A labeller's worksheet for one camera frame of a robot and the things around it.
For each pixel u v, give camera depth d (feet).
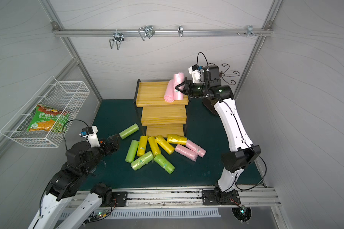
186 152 2.87
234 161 1.44
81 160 1.54
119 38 2.57
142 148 2.89
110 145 1.94
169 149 2.96
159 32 2.68
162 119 2.81
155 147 2.96
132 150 2.91
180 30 2.62
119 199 2.41
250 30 2.51
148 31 2.52
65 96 2.60
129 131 3.17
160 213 2.31
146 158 2.76
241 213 2.37
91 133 1.83
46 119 2.03
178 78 2.20
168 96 2.34
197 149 2.89
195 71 2.08
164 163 2.68
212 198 2.40
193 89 2.03
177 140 3.00
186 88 2.00
